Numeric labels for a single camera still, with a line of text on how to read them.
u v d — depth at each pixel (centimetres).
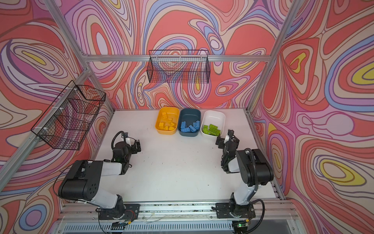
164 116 114
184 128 102
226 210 73
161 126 105
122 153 72
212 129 102
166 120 110
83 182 46
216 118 113
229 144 75
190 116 119
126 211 73
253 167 45
